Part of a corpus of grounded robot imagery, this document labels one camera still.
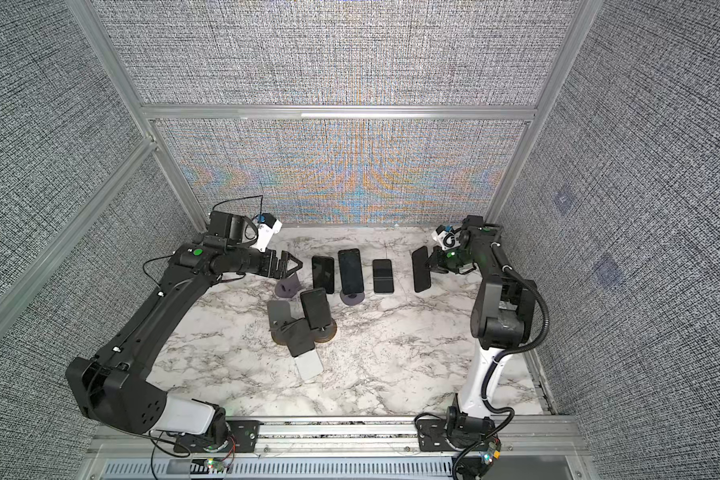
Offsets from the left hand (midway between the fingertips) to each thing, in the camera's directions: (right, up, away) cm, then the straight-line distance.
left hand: (289, 261), depth 77 cm
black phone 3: (+7, -13, +4) cm, 15 cm away
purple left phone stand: (-5, -9, +19) cm, 21 cm away
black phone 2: (+38, -4, +21) cm, 44 cm away
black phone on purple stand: (+15, -4, +16) cm, 23 cm away
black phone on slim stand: (+5, -5, +33) cm, 34 cm away
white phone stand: (+4, -30, +8) cm, 31 cm away
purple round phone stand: (+16, -13, +20) cm, 29 cm away
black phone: (+27, -7, +27) cm, 38 cm away
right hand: (+40, -2, +18) cm, 44 cm away
